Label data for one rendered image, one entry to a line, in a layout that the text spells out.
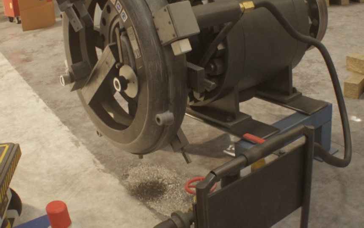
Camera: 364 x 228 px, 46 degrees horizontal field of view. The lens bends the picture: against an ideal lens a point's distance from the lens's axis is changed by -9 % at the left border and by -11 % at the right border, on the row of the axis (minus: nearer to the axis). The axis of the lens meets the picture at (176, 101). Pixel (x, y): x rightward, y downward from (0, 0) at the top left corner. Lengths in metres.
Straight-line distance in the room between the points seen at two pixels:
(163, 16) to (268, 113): 1.40
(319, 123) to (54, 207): 1.56
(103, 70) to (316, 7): 1.07
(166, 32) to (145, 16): 0.10
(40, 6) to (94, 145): 3.88
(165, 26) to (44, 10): 4.83
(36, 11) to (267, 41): 4.63
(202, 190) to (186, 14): 0.59
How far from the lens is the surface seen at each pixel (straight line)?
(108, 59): 1.63
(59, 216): 0.68
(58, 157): 2.43
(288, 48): 1.98
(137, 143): 1.67
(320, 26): 2.26
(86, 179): 2.18
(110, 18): 1.86
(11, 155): 1.79
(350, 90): 2.86
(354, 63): 3.01
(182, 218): 1.04
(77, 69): 1.84
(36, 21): 6.20
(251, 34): 1.79
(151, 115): 1.52
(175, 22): 1.35
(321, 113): 2.07
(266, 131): 1.84
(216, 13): 1.46
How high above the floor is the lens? 1.05
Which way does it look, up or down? 21 degrees down
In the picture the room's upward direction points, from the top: 6 degrees counter-clockwise
